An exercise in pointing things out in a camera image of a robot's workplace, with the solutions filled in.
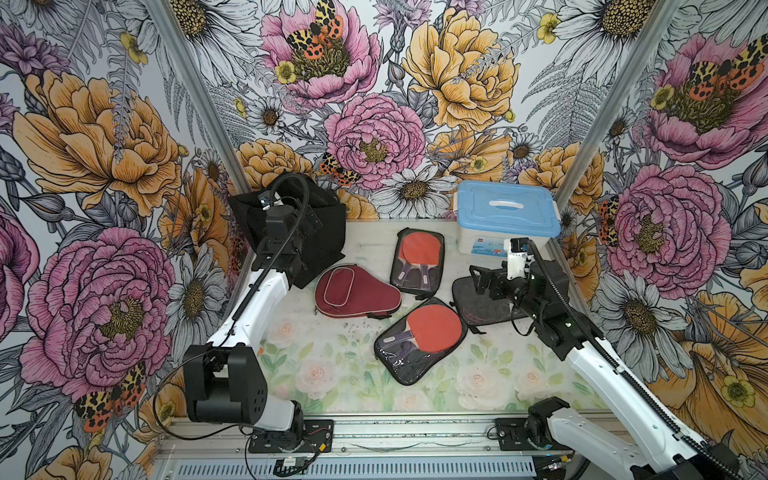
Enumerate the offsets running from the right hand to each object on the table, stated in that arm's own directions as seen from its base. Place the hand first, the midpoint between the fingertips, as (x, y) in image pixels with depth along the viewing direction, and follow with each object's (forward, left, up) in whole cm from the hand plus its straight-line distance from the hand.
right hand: (484, 272), depth 77 cm
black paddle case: (+3, -3, -24) cm, 25 cm away
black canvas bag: (+24, +47, -16) cm, 55 cm away
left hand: (+16, +48, +4) cm, 51 cm away
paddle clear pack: (-4, +13, -23) cm, 26 cm away
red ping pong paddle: (+21, +14, -22) cm, 34 cm away
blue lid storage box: (+31, -11, -9) cm, 34 cm away
